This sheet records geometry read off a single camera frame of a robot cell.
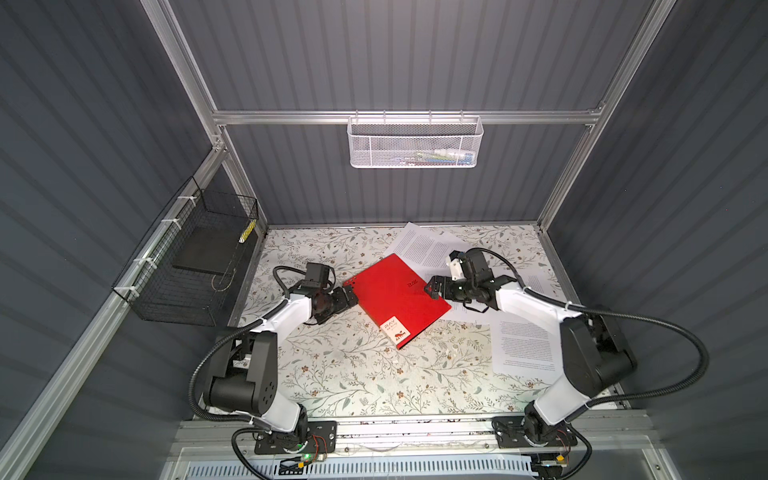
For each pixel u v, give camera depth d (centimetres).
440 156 93
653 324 42
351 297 85
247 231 82
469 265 73
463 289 78
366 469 77
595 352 46
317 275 74
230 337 44
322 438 72
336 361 87
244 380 44
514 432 74
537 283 102
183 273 72
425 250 112
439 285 82
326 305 77
